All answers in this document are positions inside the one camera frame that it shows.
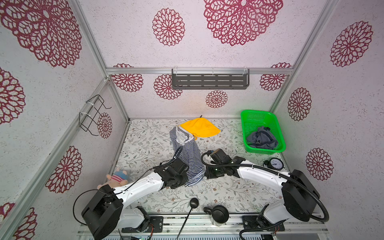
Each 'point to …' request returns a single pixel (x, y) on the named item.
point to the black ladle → (194, 204)
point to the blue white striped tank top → (187, 148)
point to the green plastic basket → (252, 120)
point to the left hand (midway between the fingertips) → (186, 182)
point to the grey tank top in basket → (262, 138)
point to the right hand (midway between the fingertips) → (204, 172)
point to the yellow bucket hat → (200, 127)
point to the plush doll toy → (119, 178)
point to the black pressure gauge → (275, 163)
